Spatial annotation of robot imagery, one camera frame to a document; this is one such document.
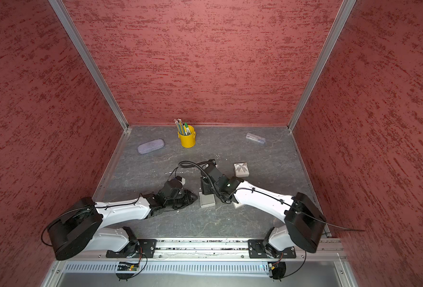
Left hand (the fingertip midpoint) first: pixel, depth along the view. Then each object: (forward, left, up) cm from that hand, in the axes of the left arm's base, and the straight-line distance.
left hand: (196, 202), depth 85 cm
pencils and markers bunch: (+41, +11, +9) cm, 43 cm away
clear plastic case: (+44, -36, -3) cm, 57 cm away
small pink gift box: (-1, -20, -2) cm, 20 cm away
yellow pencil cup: (+38, +8, 0) cm, 39 cm away
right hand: (+5, -5, +6) cm, 9 cm away
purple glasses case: (+34, +31, 0) cm, 46 cm away
